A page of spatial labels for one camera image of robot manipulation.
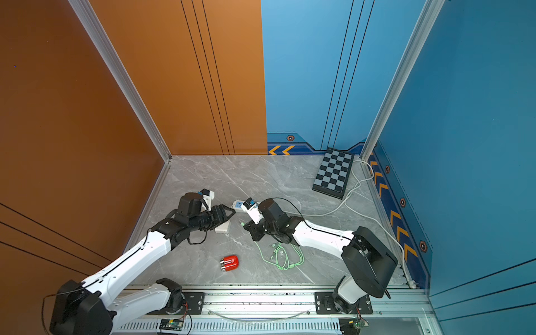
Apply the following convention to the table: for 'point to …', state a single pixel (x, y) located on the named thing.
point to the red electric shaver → (229, 263)
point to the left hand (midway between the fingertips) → (233, 211)
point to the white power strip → (237, 204)
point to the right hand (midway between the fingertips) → (246, 226)
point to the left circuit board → (172, 324)
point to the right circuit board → (352, 326)
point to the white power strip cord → (366, 215)
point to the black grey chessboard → (333, 172)
